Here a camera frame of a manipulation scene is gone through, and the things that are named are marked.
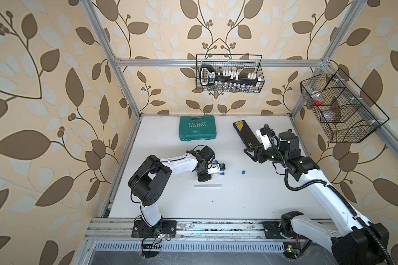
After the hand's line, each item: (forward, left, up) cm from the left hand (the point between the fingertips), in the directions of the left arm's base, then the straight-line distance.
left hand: (205, 172), depth 91 cm
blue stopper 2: (0, -21, -1) cm, 21 cm away
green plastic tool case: (+30, +6, +3) cm, 31 cm away
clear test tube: (-7, -1, -3) cm, 7 cm away
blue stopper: (-2, -9, +2) cm, 9 cm away
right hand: (+2, -20, +20) cm, 29 cm away
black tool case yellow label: (+27, -26, +1) cm, 37 cm away
